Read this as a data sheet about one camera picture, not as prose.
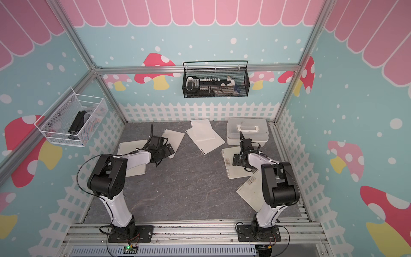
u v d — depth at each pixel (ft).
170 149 3.09
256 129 3.27
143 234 2.45
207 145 3.55
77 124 2.30
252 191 2.88
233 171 3.11
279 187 1.56
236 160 2.93
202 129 3.82
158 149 2.61
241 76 3.13
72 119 2.47
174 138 3.67
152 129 2.78
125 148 3.50
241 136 2.77
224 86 2.70
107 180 1.66
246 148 2.54
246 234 2.42
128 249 2.39
